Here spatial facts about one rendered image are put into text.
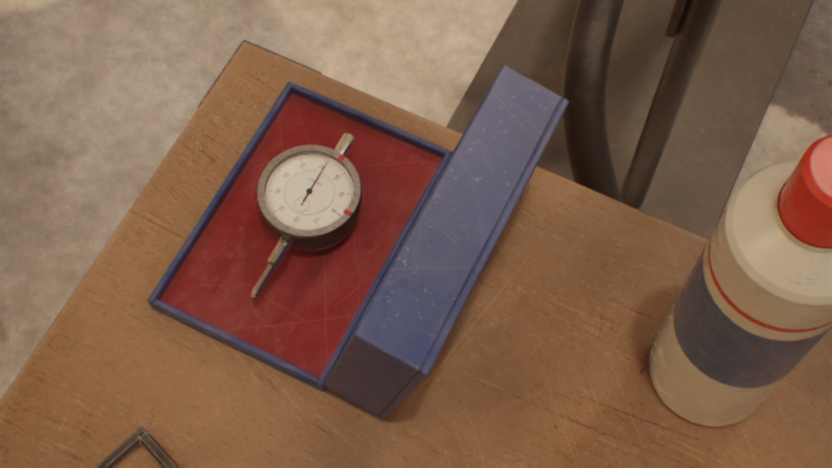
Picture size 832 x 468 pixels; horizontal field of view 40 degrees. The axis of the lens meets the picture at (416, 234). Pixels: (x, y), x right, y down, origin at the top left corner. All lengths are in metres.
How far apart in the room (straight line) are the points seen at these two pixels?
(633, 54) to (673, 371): 0.75
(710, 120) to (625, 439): 0.69
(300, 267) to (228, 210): 0.06
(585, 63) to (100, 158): 0.63
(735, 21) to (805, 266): 0.90
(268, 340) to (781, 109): 0.80
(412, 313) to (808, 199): 0.18
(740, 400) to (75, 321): 0.36
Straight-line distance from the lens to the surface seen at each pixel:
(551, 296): 0.65
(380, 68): 1.29
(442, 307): 0.52
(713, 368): 0.56
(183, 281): 0.66
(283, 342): 0.64
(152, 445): 0.63
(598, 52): 0.80
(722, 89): 1.30
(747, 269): 0.48
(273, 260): 0.63
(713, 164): 1.25
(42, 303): 1.21
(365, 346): 0.52
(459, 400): 0.63
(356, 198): 0.63
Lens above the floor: 1.07
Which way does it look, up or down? 64 degrees down
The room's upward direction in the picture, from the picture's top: straight up
